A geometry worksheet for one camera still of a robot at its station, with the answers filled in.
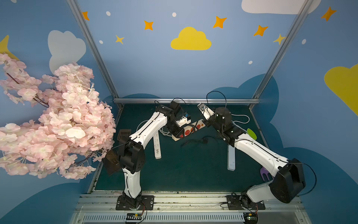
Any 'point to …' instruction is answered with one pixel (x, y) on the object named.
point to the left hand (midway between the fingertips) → (180, 133)
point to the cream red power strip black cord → (190, 129)
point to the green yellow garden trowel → (251, 133)
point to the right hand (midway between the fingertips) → (208, 107)
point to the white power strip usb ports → (157, 147)
